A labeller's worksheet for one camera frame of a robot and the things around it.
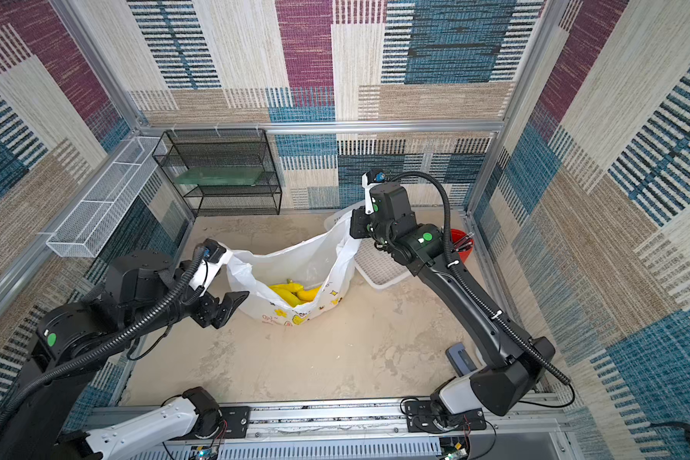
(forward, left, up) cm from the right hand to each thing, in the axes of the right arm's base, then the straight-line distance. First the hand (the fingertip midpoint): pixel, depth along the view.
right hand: (360, 217), depth 72 cm
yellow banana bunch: (-6, +20, -27) cm, 34 cm away
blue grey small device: (-24, -28, -33) cm, 49 cm away
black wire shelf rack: (+40, +39, -5) cm, 56 cm away
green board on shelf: (+28, +46, -8) cm, 54 cm away
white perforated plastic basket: (+7, -6, -33) cm, 34 cm away
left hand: (-19, +26, +2) cm, 32 cm away
